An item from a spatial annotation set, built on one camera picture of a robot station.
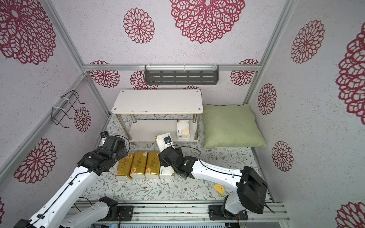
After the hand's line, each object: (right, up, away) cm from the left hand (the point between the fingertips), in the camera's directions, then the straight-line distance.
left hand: (115, 151), depth 76 cm
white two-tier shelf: (+14, +23, +45) cm, 53 cm away
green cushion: (+69, +14, +19) cm, 73 cm away
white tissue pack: (+27, -14, +6) cm, 31 cm away
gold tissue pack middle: (+10, -9, +8) cm, 16 cm away
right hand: (+26, -1, +3) cm, 27 cm away
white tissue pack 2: (+24, +5, +1) cm, 25 cm away
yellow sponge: (+57, -22, +4) cm, 61 cm away
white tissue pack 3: (+37, +11, +19) cm, 43 cm away
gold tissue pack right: (+19, -9, +9) cm, 22 cm away
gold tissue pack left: (+2, -11, +7) cm, 13 cm away
